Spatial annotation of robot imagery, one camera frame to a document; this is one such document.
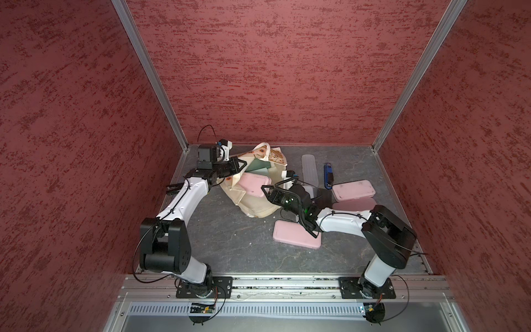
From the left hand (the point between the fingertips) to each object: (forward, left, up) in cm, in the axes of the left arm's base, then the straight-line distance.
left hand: (245, 166), depth 85 cm
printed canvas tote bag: (+6, -8, +3) cm, 10 cm away
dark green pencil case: (+17, -3, -19) cm, 26 cm away
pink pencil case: (-5, -3, -5) cm, 8 cm away
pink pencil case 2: (+1, -52, -19) cm, 56 cm away
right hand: (-9, -7, -5) cm, 13 cm away
